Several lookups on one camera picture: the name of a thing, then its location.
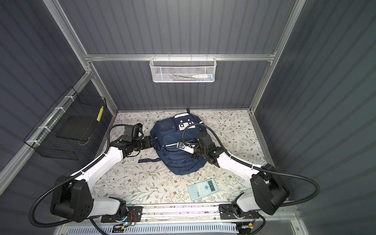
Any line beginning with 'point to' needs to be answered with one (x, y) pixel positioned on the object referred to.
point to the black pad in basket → (75, 127)
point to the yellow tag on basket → (100, 114)
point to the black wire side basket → (42, 138)
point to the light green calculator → (202, 189)
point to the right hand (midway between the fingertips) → (188, 145)
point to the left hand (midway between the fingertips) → (152, 141)
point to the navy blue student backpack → (166, 133)
